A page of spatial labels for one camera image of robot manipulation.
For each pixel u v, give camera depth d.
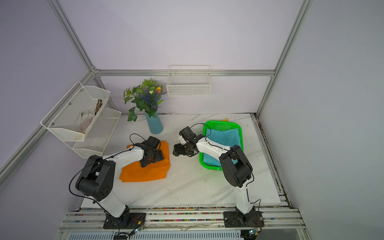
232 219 0.73
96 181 0.46
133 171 0.88
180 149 0.82
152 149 0.72
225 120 1.19
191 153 0.81
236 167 0.51
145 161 0.86
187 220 0.75
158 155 0.86
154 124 1.05
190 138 0.74
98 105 0.81
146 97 0.85
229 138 0.97
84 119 0.78
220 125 1.17
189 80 0.96
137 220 0.73
